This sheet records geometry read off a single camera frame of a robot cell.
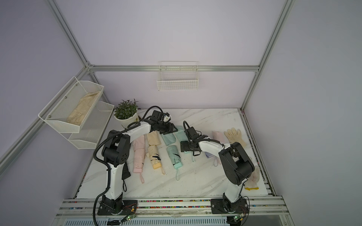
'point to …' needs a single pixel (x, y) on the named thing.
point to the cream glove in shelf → (77, 117)
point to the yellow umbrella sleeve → (153, 138)
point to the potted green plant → (127, 113)
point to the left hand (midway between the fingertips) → (175, 131)
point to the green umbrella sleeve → (169, 138)
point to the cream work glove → (233, 136)
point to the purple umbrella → (208, 154)
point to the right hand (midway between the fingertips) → (189, 148)
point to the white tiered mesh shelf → (88, 134)
